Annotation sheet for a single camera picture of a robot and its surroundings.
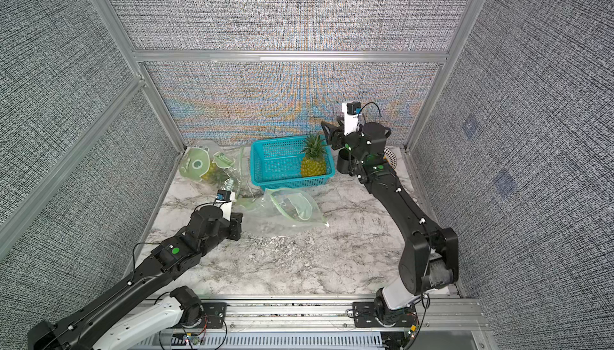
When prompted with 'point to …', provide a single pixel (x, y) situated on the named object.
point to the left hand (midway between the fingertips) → (246, 213)
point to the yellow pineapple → (314, 164)
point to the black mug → (343, 161)
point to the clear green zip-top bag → (277, 210)
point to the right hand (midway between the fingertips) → (331, 112)
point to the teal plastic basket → (276, 163)
